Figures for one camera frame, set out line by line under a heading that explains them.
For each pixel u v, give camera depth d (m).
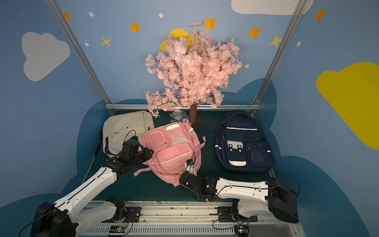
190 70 0.65
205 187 0.57
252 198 0.45
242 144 0.98
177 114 1.13
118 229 0.72
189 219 0.74
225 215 0.75
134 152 0.65
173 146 0.96
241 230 0.73
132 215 0.75
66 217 0.39
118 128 1.08
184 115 1.19
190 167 0.70
